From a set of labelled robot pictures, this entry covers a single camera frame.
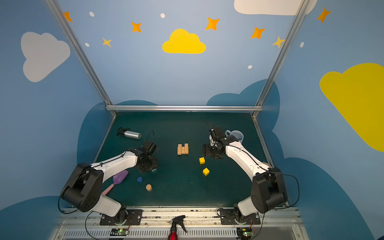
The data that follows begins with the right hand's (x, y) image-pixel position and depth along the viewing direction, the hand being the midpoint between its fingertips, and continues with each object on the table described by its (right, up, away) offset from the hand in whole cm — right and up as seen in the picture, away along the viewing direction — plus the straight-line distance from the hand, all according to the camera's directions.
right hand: (209, 152), depth 86 cm
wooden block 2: (-14, 0, +12) cm, 19 cm away
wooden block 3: (-16, -1, +12) cm, 20 cm away
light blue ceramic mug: (+20, +10, +12) cm, 26 cm away
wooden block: (-19, 0, +11) cm, 22 cm away
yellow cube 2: (-2, -12, +2) cm, 12 cm away
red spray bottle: (-19, -35, -19) cm, 44 cm away
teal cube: (-33, -11, +1) cm, 35 cm away
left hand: (-32, -10, +4) cm, 34 cm away
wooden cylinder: (-34, -19, -4) cm, 39 cm away
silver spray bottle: (-57, +11, +18) cm, 61 cm away
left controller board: (-45, -36, -16) cm, 60 cm away
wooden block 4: (-16, 0, +12) cm, 20 cm away
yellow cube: (-4, -7, +7) cm, 10 cm away
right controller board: (+16, -37, -15) cm, 43 cm away
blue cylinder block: (-41, -16, 0) cm, 44 cm away
